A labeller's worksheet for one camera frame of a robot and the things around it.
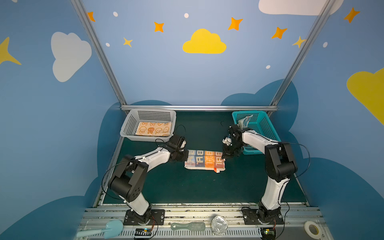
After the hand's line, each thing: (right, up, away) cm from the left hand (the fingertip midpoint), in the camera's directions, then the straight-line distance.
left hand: (186, 155), depth 93 cm
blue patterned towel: (+40, +21, +11) cm, 46 cm away
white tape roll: (+60, -31, -22) cm, 71 cm away
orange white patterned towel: (-24, +17, +15) cm, 33 cm away
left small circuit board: (-20, -35, -20) cm, 45 cm away
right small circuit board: (+42, -36, -20) cm, 59 cm away
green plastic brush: (+4, -30, -23) cm, 38 cm away
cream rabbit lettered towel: (+13, -3, 0) cm, 13 cm away
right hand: (+24, 0, 0) cm, 24 cm away
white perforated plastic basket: (-40, +26, +17) cm, 51 cm away
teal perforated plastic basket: (+56, +21, +18) cm, 63 cm away
